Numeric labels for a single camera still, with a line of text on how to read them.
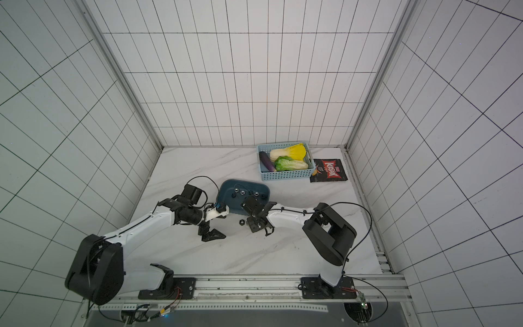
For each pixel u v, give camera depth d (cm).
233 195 98
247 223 80
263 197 97
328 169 109
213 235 71
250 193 98
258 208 70
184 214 61
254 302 71
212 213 72
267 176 100
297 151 104
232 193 98
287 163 102
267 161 109
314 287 72
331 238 46
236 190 99
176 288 71
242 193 98
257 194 98
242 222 90
